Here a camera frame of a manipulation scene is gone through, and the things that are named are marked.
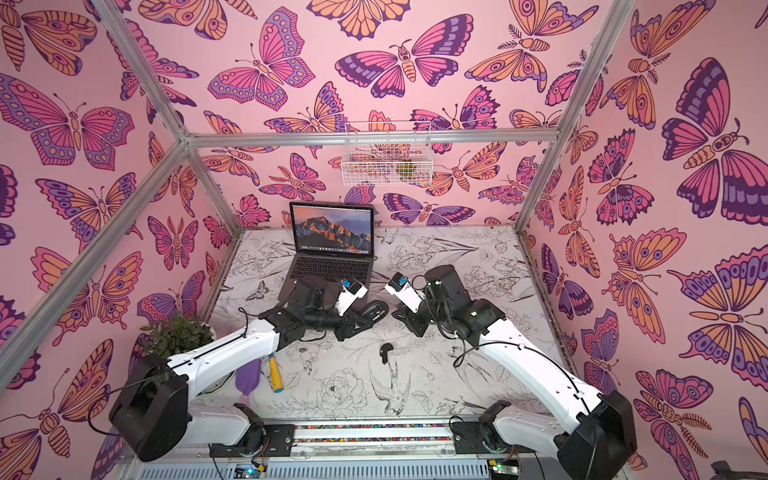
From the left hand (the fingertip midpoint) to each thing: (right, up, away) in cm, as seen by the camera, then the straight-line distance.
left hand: (372, 320), depth 79 cm
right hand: (+7, +5, -3) cm, 9 cm away
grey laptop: (-17, +22, +31) cm, 42 cm away
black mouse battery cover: (+3, -11, +8) cm, 14 cm away
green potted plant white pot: (-48, -2, -5) cm, 48 cm away
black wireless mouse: (+1, +3, -3) cm, 4 cm away
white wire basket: (+4, +50, +17) cm, 53 cm away
